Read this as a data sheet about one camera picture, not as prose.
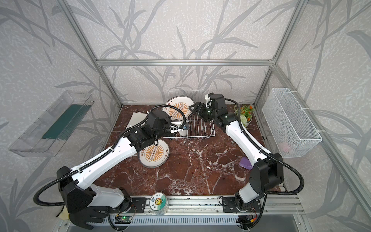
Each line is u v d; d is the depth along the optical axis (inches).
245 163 35.2
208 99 29.1
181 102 32.6
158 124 21.4
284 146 28.4
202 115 27.5
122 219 27.8
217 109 23.8
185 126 23.9
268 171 16.6
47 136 24.5
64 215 27.6
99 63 36.8
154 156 35.8
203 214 28.4
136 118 42.7
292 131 24.0
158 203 26.3
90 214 27.2
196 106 28.2
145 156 35.1
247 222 27.4
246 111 37.2
